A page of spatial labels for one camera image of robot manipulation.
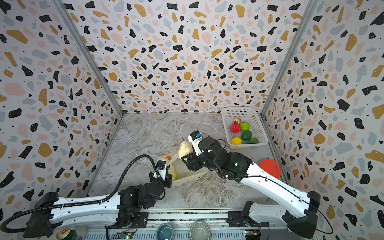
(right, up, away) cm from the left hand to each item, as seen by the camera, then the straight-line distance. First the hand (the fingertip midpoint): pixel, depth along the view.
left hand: (170, 164), depth 73 cm
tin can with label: (-41, -26, -11) cm, 49 cm away
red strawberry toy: (+39, +18, +33) cm, 54 cm away
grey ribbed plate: (+14, -31, -1) cm, 34 cm away
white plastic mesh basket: (+52, +28, +44) cm, 73 cm away
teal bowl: (-3, -31, -2) cm, 32 cm away
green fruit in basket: (+50, +9, +28) cm, 58 cm away
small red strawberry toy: (+42, +23, +40) cm, 62 cm away
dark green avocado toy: (+46, +13, +30) cm, 56 cm away
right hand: (+7, +6, -9) cm, 13 cm away
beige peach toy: (+8, +9, -8) cm, 15 cm away
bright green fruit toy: (+46, +19, +34) cm, 60 cm away
